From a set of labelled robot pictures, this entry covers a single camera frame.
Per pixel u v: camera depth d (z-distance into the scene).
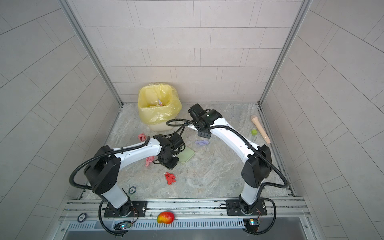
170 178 0.79
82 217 0.68
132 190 0.77
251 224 0.68
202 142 0.94
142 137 0.95
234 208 0.71
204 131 0.56
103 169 0.44
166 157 0.69
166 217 0.66
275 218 0.67
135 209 0.69
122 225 0.65
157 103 0.98
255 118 1.04
